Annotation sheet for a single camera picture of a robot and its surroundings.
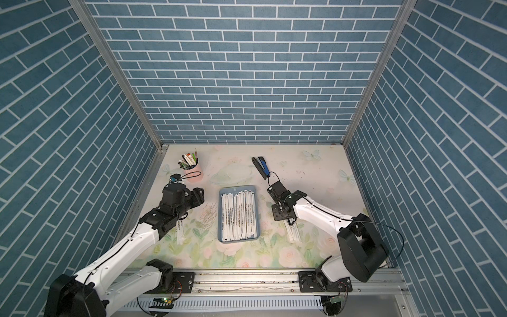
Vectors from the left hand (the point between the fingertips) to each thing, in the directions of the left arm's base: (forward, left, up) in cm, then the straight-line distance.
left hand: (203, 192), depth 83 cm
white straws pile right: (-12, -39, -13) cm, 43 cm away
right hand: (-5, -34, -9) cm, 36 cm away
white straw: (-5, -11, -14) cm, 19 cm away
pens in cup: (+20, +12, -4) cm, 24 cm away
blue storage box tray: (-4, -14, -13) cm, 20 cm away
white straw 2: (-5, -8, -14) cm, 17 cm away
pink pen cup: (-5, -2, +20) cm, 21 cm away
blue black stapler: (+25, -25, -11) cm, 37 cm away
